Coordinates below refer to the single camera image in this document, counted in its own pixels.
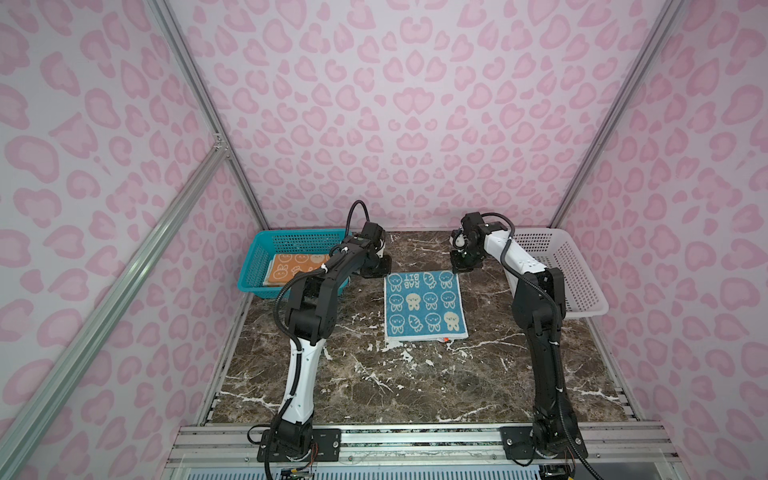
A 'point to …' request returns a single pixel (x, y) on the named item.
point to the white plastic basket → (555, 248)
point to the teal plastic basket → (302, 241)
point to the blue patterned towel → (423, 306)
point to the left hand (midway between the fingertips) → (388, 267)
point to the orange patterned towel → (283, 267)
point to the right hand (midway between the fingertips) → (457, 265)
